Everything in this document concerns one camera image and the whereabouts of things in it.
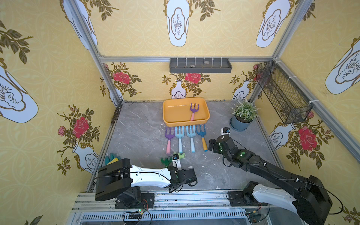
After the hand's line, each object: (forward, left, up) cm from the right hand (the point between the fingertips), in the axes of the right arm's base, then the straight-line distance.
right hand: (214, 143), depth 84 cm
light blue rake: (+10, +22, -10) cm, 26 cm away
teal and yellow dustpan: (-9, +63, -9) cm, 65 cm away
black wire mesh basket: (+23, -44, +14) cm, 51 cm away
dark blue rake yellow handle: (+13, +6, -10) cm, 18 cm away
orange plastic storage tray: (+33, +25, -11) cm, 43 cm away
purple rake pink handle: (+35, +12, -10) cm, 38 cm away
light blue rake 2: (+12, +14, -10) cm, 21 cm away
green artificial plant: (+21, -21, +8) cm, 30 cm away
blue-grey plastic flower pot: (+18, -20, -6) cm, 28 cm away
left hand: (-16, +18, -11) cm, 26 cm away
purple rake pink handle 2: (+10, +29, -10) cm, 33 cm away
